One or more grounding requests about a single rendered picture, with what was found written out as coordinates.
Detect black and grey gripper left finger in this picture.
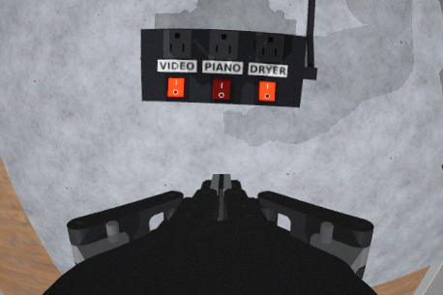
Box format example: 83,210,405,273
67,174,222,265

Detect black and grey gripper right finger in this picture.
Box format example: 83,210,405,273
221,174,374,279

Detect black power strip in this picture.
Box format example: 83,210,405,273
141,0,317,107

